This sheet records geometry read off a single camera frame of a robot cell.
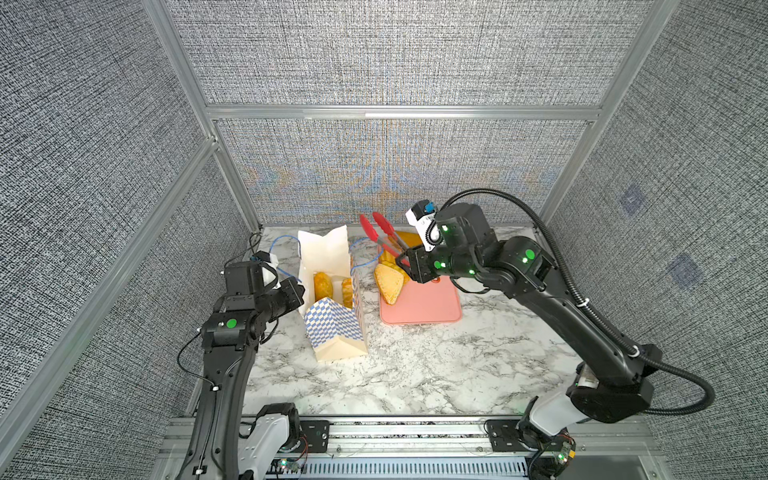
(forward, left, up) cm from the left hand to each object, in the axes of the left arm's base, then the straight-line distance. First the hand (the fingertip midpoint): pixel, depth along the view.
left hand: (304, 286), depth 72 cm
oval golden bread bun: (+13, -1, -19) cm, 23 cm away
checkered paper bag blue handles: (-5, -7, -5) cm, 9 cm away
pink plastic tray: (+8, -36, -22) cm, 43 cm away
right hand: (-1, -23, +12) cm, 26 cm away
